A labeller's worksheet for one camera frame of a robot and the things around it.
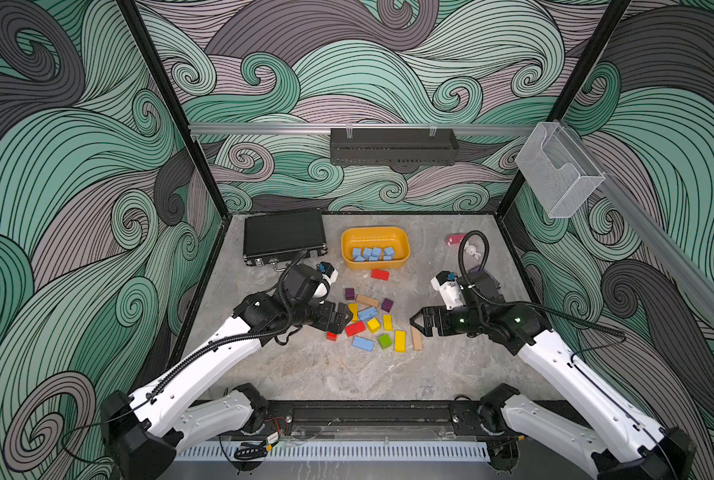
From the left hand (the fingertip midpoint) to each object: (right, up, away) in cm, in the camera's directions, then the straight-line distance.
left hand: (338, 308), depth 72 cm
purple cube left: (+3, -1, +23) cm, 23 cm away
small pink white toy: (+43, +17, +35) cm, 58 cm away
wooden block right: (+23, -12, +13) cm, 29 cm away
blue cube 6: (+16, +10, +31) cm, 37 cm away
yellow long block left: (+4, -5, +20) cm, 21 cm away
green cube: (+13, -13, +14) cm, 23 cm away
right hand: (+21, -4, +1) cm, 22 cm away
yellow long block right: (+18, -13, +14) cm, 26 cm away
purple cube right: (+15, -4, +20) cm, 25 cm away
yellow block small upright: (+15, -9, +17) cm, 24 cm away
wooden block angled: (+9, -3, +22) cm, 24 cm away
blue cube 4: (+12, +12, +32) cm, 36 cm away
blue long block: (+8, -6, +18) cm, 21 cm away
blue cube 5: (+17, +12, +33) cm, 40 cm away
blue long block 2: (+7, -14, +13) cm, 20 cm away
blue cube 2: (+6, +10, +31) cm, 33 cm away
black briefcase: (-23, +17, +31) cm, 42 cm away
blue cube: (+5, +12, +32) cm, 35 cm away
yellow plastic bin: (+15, +18, +39) cm, 45 cm away
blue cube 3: (+10, +12, +31) cm, 35 cm away
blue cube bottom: (+11, +10, +31) cm, 34 cm away
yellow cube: (+10, -9, +15) cm, 21 cm away
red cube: (-2, -12, +13) cm, 18 cm away
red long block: (+4, -10, +15) cm, 19 cm away
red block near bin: (+14, +4, +31) cm, 35 cm away
